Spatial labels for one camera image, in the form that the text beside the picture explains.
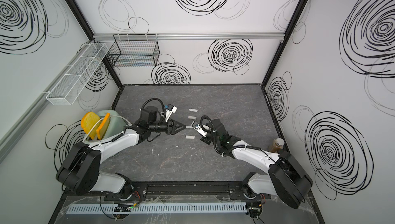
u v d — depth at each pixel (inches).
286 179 16.3
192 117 40.4
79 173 16.6
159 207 30.3
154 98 26.8
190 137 36.4
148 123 26.3
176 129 29.0
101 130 28.0
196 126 27.8
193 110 41.4
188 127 30.7
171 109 29.7
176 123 29.7
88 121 29.4
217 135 24.8
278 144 31.0
